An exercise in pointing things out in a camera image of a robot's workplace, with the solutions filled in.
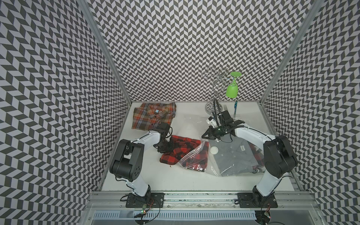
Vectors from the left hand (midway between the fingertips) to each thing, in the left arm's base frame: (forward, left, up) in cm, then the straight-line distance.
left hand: (171, 151), depth 90 cm
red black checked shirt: (-6, -11, +10) cm, 16 cm away
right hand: (+4, -20, +10) cm, 23 cm away
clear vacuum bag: (+17, -18, +5) cm, 25 cm away
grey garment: (-5, -38, +2) cm, 38 cm away
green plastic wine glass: (+36, -42, +22) cm, 59 cm away
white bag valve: (0, -28, +2) cm, 28 cm away
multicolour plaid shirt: (+25, +18, +6) cm, 32 cm away
